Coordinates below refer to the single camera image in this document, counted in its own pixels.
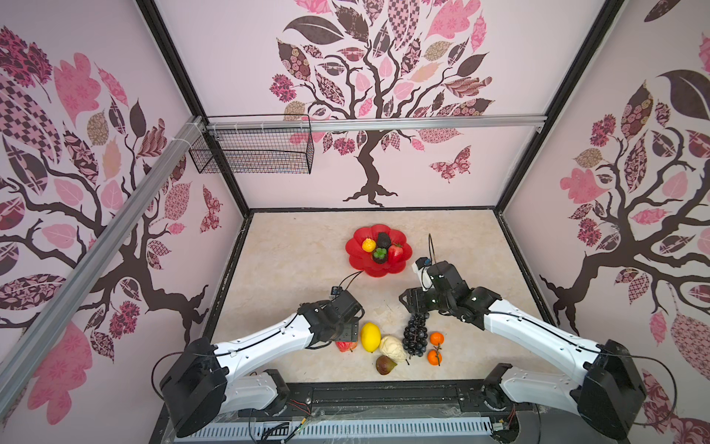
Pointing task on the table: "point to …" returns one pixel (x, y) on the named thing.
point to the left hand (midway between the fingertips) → (341, 334)
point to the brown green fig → (385, 364)
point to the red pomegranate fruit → (346, 346)
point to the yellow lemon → (371, 337)
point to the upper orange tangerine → (436, 338)
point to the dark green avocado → (384, 240)
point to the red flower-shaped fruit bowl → (363, 261)
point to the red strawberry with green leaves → (395, 252)
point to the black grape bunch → (415, 334)
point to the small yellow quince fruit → (368, 244)
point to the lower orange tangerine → (434, 357)
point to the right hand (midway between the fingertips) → (406, 294)
